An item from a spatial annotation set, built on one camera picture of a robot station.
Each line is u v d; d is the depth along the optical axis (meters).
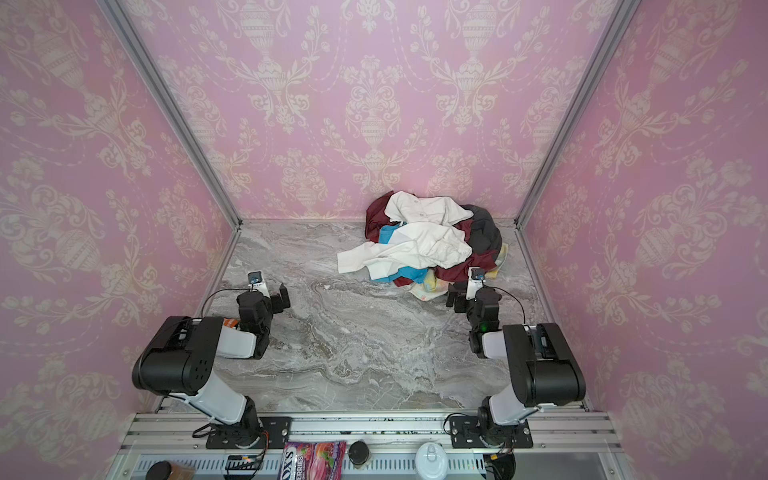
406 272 0.99
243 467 0.73
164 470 0.62
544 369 0.46
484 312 0.72
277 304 0.87
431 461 0.67
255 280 0.81
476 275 0.81
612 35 0.72
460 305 0.86
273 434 0.75
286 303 0.90
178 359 0.47
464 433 0.73
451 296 0.85
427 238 0.97
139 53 0.76
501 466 0.70
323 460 0.68
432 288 0.97
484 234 1.12
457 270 1.00
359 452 0.63
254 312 0.73
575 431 0.76
